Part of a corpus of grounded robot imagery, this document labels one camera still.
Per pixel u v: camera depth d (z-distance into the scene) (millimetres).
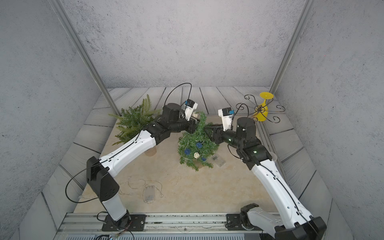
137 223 729
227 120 593
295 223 372
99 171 438
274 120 732
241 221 708
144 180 875
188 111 666
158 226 728
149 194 823
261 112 795
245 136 497
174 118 595
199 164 786
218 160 960
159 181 871
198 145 685
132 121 713
